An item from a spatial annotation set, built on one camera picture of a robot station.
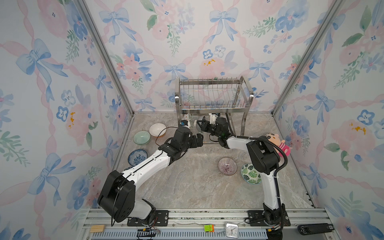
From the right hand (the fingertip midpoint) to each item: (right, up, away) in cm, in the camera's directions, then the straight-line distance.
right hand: (197, 120), depth 96 cm
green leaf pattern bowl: (+31, -33, -8) cm, 46 cm away
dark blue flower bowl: (0, -4, +1) cm, 5 cm away
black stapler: (+49, -51, -28) cm, 76 cm away
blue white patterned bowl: (-38, -23, -4) cm, 44 cm away
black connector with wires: (-25, -56, -23) cm, 65 cm away
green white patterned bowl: (-8, +3, +5) cm, 9 cm away
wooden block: (-48, -53, -24) cm, 76 cm away
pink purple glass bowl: (+18, -28, -6) cm, 34 cm away
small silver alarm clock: (+15, -52, -27) cm, 61 cm away
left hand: (0, -9, -13) cm, 16 cm away
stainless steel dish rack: (+12, +19, +17) cm, 28 cm away
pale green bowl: (-37, -11, +5) cm, 39 cm away
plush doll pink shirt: (+50, -11, -1) cm, 51 cm away
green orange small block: (+5, -51, -26) cm, 58 cm away
